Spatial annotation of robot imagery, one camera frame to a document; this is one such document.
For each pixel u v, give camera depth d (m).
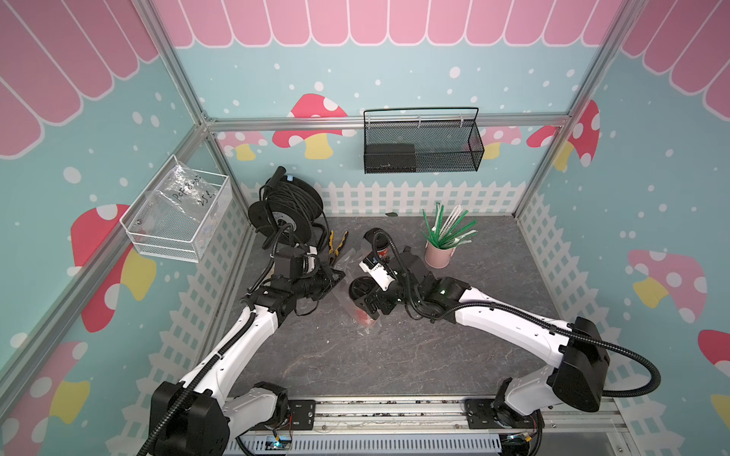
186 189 0.73
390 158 0.89
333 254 1.08
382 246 0.89
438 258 1.03
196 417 0.39
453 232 0.99
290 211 0.92
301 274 0.65
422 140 0.95
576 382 0.40
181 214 0.72
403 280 0.56
